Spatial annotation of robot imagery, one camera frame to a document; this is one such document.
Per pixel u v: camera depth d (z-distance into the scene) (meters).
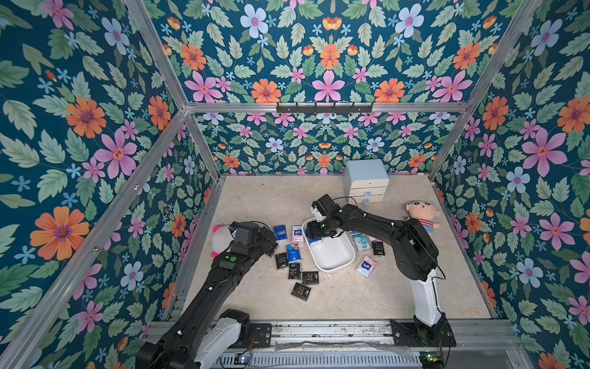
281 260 0.88
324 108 0.92
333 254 0.91
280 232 0.96
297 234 0.95
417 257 0.52
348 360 0.77
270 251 0.91
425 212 0.97
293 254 0.90
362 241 0.93
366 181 0.99
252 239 0.64
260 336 0.74
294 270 0.86
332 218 0.76
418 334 0.67
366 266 0.86
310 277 0.84
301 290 0.82
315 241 0.93
